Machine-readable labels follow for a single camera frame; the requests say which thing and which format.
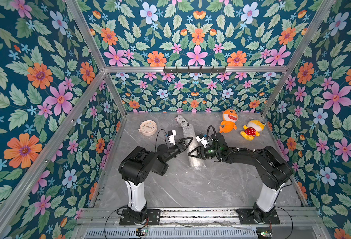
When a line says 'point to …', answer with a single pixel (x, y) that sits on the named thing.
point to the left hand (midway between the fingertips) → (192, 140)
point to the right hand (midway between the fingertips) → (193, 152)
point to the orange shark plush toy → (230, 117)
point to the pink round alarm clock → (148, 128)
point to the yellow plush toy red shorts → (253, 128)
